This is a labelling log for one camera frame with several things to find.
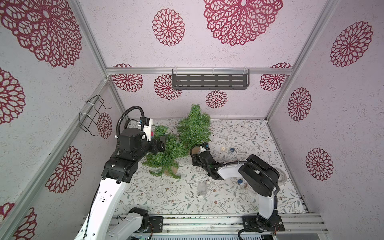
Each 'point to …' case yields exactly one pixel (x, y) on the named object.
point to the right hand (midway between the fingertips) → (191, 154)
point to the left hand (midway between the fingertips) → (157, 136)
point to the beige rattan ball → (223, 148)
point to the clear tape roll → (282, 176)
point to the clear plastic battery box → (202, 188)
